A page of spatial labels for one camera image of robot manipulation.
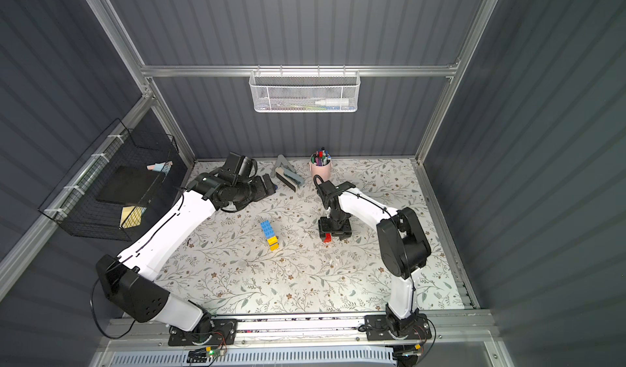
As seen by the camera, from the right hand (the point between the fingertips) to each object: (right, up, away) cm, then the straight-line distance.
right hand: (329, 240), depth 88 cm
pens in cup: (-3, +32, +16) cm, 36 cm away
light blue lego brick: (-22, +5, -3) cm, 23 cm away
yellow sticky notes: (-51, +13, -27) cm, 59 cm away
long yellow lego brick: (-20, +1, -4) cm, 20 cm away
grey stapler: (-19, +25, +24) cm, 40 cm away
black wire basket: (-67, +16, -25) cm, 74 cm away
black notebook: (-63, +20, -12) cm, 67 cm away
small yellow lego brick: (-21, -3, +3) cm, 21 cm away
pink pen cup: (-1, +26, +19) cm, 33 cm away
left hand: (-20, +18, -10) cm, 28 cm away
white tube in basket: (+2, +52, +6) cm, 53 cm away
